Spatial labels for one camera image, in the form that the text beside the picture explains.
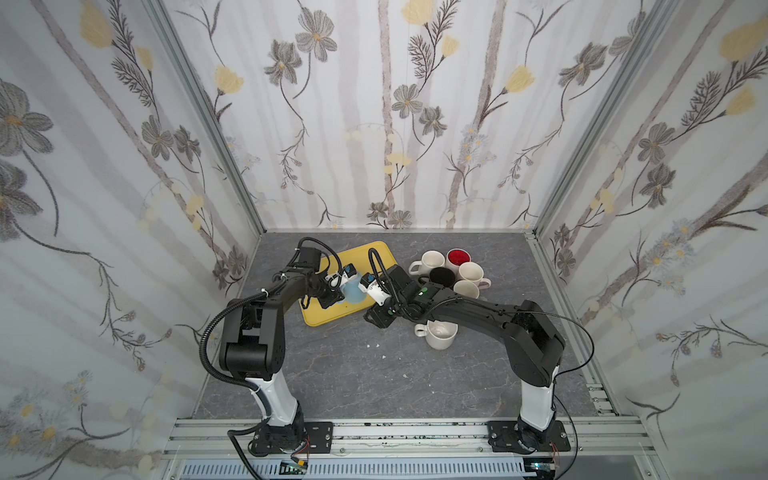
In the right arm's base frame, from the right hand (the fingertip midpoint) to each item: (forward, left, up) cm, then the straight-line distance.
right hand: (364, 303), depth 84 cm
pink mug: (+16, -36, -5) cm, 39 cm away
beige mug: (-5, -23, -10) cm, 26 cm away
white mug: (+23, -31, -7) cm, 39 cm away
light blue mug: (+6, +4, -4) cm, 8 cm away
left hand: (+11, +11, -7) cm, 17 cm away
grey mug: (+9, -33, -4) cm, 34 cm away
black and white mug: (+13, -25, -4) cm, 29 cm away
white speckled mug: (+24, -22, -9) cm, 34 cm away
